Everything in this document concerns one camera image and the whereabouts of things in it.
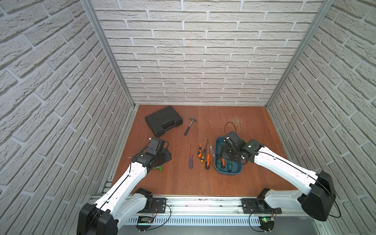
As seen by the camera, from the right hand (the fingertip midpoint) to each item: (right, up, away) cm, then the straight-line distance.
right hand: (224, 154), depth 81 cm
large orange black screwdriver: (-9, -8, +5) cm, 13 cm away
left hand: (-31, 0, +1) cm, 31 cm away
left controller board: (-42, -30, -11) cm, 52 cm away
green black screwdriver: (+4, -8, +5) cm, 10 cm away
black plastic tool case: (-42, +18, +22) cm, 50 cm away
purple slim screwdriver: (-19, -6, +9) cm, 22 cm away
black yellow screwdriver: (-11, -2, +11) cm, 16 cm away
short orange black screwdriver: (-14, -2, +11) cm, 18 cm away
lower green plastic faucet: (-38, -10, +5) cm, 39 cm away
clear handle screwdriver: (-6, +1, +14) cm, 15 cm away
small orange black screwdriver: (+1, -6, +7) cm, 9 cm away
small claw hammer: (-22, +11, +23) cm, 34 cm away
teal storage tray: (+2, -9, +5) cm, 11 cm away
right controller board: (+18, -31, -11) cm, 38 cm away
